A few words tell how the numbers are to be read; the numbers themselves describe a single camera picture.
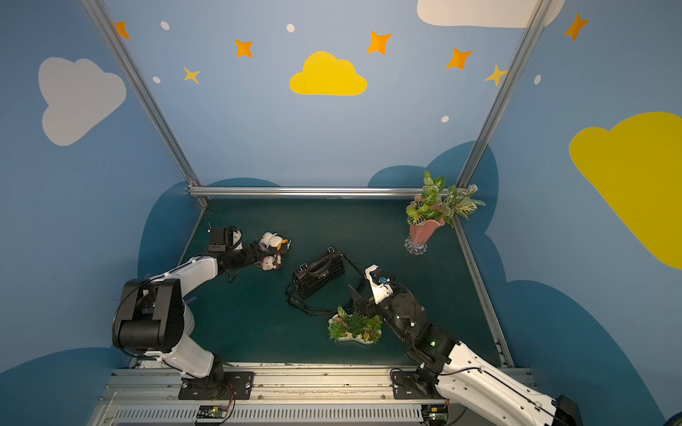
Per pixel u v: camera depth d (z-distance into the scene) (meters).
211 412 0.72
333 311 0.86
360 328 0.80
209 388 0.68
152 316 0.46
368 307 0.64
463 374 0.50
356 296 0.65
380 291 0.63
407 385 0.75
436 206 0.88
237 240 0.84
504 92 0.85
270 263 0.98
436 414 0.72
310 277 0.84
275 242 1.01
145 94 0.85
